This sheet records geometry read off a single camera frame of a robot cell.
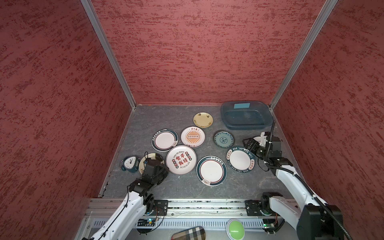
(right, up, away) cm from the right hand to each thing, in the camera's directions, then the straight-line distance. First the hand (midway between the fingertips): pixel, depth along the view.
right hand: (245, 146), depth 86 cm
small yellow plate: (-24, +16, +25) cm, 38 cm away
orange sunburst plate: (-32, +3, +16) cm, 36 cm away
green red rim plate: (-20, -15, +1) cm, 25 cm away
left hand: (-44, -15, 0) cm, 47 cm away
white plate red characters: (-39, -9, +4) cm, 40 cm away
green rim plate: (-51, +1, +16) cm, 53 cm away
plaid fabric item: (-28, -35, -20) cm, 50 cm away
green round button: (-11, -36, -19) cm, 42 cm away
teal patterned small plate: (-10, +2, +15) cm, 18 cm away
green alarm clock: (-68, -10, -1) cm, 69 cm away
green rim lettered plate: (0, -10, +8) cm, 13 cm away
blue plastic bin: (+11, +19, +29) cm, 37 cm away
